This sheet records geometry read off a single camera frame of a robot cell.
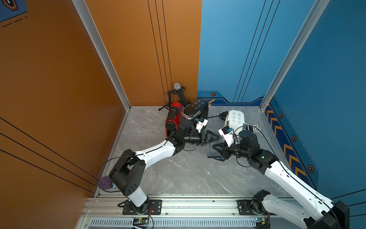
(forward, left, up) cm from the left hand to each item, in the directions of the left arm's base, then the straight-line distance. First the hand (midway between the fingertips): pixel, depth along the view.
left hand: (217, 138), depth 73 cm
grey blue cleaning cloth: (-5, +3, -4) cm, 7 cm away
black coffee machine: (+21, +9, -1) cm, 23 cm away
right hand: (-2, +1, -3) cm, 4 cm away
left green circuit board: (-34, +38, -27) cm, 58 cm away
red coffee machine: (+19, +25, -5) cm, 31 cm away
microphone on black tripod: (+41, +23, 0) cm, 47 cm away
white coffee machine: (+13, -12, 0) cm, 18 cm away
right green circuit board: (-33, -22, -24) cm, 47 cm away
